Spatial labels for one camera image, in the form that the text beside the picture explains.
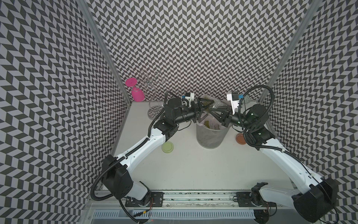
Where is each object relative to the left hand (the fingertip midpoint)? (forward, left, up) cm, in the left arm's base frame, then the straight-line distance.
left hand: (212, 107), depth 64 cm
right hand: (-3, +2, -1) cm, 3 cm away
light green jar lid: (-2, +25, -37) cm, 45 cm away
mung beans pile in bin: (+13, -2, -31) cm, 33 cm away
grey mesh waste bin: (-1, -2, -20) cm, 20 cm away
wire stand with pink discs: (+21, +37, -5) cm, 42 cm away
